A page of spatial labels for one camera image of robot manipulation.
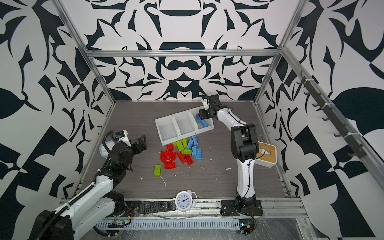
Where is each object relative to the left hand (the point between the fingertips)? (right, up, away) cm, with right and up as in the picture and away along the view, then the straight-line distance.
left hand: (137, 136), depth 82 cm
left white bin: (+13, +2, +19) cm, 23 cm away
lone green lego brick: (+10, -20, +4) cm, 23 cm away
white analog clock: (+27, -31, -8) cm, 41 cm away
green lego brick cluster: (+24, -7, +11) cm, 27 cm away
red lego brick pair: (+26, -14, +7) cm, 31 cm away
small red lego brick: (+16, -9, +12) cm, 21 cm away
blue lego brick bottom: (+33, +12, +24) cm, 43 cm away
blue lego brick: (+37, +7, +22) cm, 44 cm away
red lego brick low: (+17, -17, +4) cm, 25 cm away
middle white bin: (+25, +5, +23) cm, 34 cm away
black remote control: (+13, -34, -8) cm, 37 cm away
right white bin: (+34, +3, +16) cm, 38 cm away
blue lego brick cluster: (+32, -11, +8) cm, 35 cm away
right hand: (+37, +14, +18) cm, 43 cm away
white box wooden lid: (+72, -14, +2) cm, 73 cm away
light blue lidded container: (-23, -10, +7) cm, 26 cm away
